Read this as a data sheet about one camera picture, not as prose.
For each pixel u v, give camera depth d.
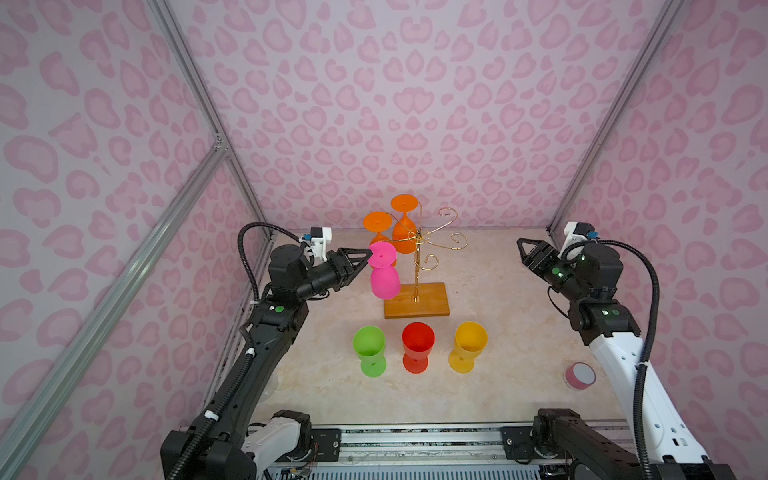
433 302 0.97
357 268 0.63
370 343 0.80
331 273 0.62
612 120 0.88
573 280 0.58
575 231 0.63
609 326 0.49
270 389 0.81
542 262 0.62
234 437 0.40
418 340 0.79
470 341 0.79
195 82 0.79
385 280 0.79
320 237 0.66
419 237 0.76
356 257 0.65
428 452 0.73
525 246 0.69
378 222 0.77
